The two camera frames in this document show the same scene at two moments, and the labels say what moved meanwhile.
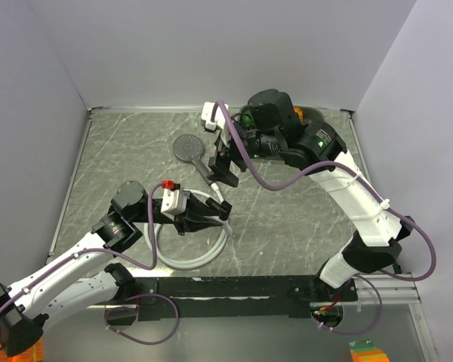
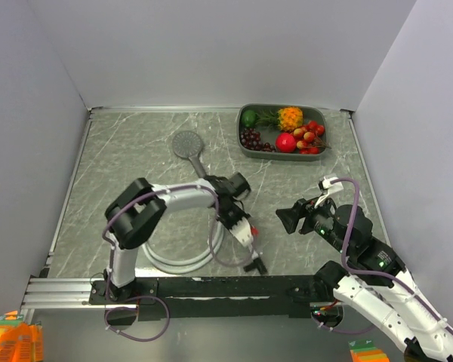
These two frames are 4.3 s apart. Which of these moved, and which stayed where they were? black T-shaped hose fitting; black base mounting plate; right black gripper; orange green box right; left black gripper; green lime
Moved: black T-shaped hose fitting; right black gripper; left black gripper
Stayed: black base mounting plate; green lime; orange green box right
